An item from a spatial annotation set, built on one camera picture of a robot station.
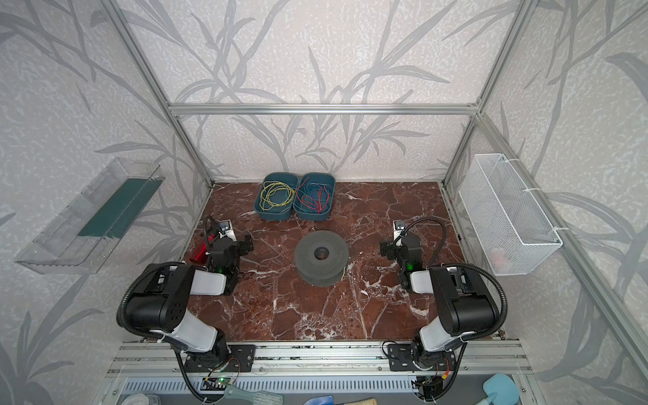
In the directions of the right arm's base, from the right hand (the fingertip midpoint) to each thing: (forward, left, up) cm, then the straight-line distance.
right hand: (398, 228), depth 96 cm
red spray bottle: (-5, +77, -5) cm, 77 cm away
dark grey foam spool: (-9, +30, -5) cm, 32 cm away
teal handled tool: (-51, +44, -4) cm, 68 cm away
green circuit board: (-48, +58, -8) cm, 76 cm away
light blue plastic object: (-49, -23, -7) cm, 55 cm away
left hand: (0, +61, +3) cm, 61 cm away
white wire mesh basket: (-20, -21, +29) cm, 41 cm away
